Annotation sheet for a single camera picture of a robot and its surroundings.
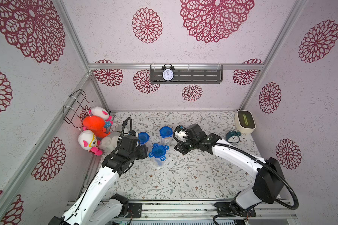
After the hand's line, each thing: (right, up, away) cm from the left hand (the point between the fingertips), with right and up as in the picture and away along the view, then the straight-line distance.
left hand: (143, 150), depth 78 cm
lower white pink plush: (-32, +5, +1) cm, 33 cm away
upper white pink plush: (-32, +23, +16) cm, 43 cm away
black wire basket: (-38, +21, -3) cm, 44 cm away
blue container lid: (-2, +6, +10) cm, 12 cm away
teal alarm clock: (+59, +6, +19) cm, 63 cm away
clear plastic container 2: (+9, -11, +14) cm, 20 cm away
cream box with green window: (+72, +17, +28) cm, 79 cm away
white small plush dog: (-23, +3, +9) cm, 25 cm away
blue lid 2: (+8, -2, +6) cm, 10 cm away
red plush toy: (-30, +14, +9) cm, 34 cm away
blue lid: (+12, +9, +16) cm, 22 cm away
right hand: (+18, +2, +2) cm, 18 cm away
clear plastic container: (+13, +3, +16) cm, 21 cm away
